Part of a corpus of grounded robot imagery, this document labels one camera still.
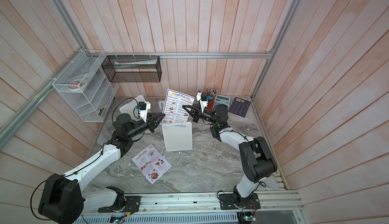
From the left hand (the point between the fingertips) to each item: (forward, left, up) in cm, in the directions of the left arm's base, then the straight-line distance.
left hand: (164, 116), depth 76 cm
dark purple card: (+28, -51, -25) cm, 63 cm away
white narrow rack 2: (-5, -6, -15) cm, 17 cm away
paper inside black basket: (+33, +27, +8) cm, 44 cm away
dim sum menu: (+1, -6, 0) cm, 6 cm away
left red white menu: (-15, +9, -26) cm, 31 cm away
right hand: (+3, -10, +3) cm, 11 cm away
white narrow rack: (+14, +4, -7) cm, 17 cm away
